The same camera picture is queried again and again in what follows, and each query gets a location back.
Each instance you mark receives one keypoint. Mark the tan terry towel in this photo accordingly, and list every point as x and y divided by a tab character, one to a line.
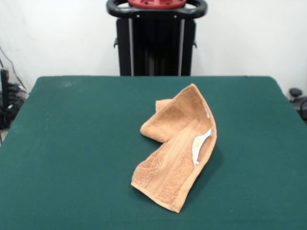
168	148

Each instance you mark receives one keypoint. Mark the red robot arm base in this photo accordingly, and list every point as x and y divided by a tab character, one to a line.
157	4

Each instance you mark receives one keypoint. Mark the dark green table cloth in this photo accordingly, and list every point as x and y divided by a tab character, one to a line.
72	155

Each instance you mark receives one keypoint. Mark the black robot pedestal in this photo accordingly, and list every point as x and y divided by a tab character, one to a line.
156	48

